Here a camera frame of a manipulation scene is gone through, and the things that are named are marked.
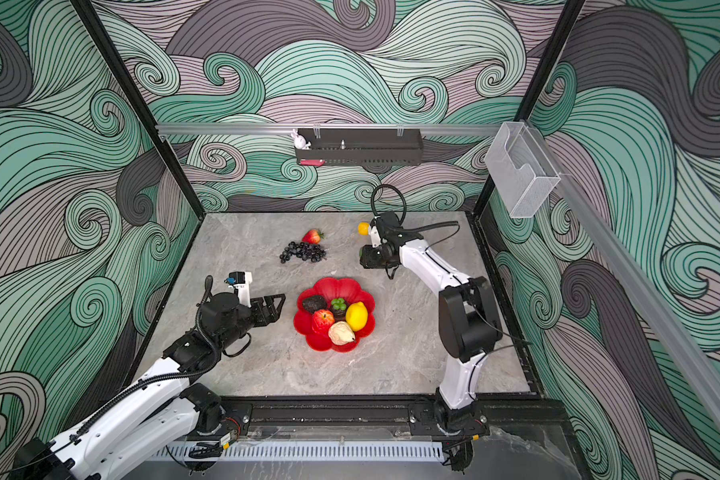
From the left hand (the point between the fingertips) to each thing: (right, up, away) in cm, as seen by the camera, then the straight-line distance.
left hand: (275, 295), depth 79 cm
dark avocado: (+9, -4, +8) cm, 13 cm away
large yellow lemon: (+22, -7, +6) cm, 24 cm away
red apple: (+12, -8, +5) cm, 16 cm away
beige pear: (+18, -11, +2) cm, 21 cm away
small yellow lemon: (+25, +19, +32) cm, 45 cm away
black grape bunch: (+4, +11, +24) cm, 27 cm away
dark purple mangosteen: (+17, -6, +8) cm, 20 cm away
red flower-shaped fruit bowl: (+20, -2, +16) cm, 26 cm away
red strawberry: (+6, +16, +30) cm, 34 cm away
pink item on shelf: (+9, +39, +11) cm, 42 cm away
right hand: (+26, +9, +13) cm, 30 cm away
